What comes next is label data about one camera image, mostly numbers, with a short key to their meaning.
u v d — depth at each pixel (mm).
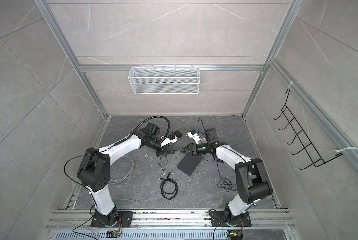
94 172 482
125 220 731
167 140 749
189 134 813
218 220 729
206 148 730
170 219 746
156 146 764
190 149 779
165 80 1007
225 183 856
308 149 646
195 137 805
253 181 452
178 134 1040
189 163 921
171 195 817
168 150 819
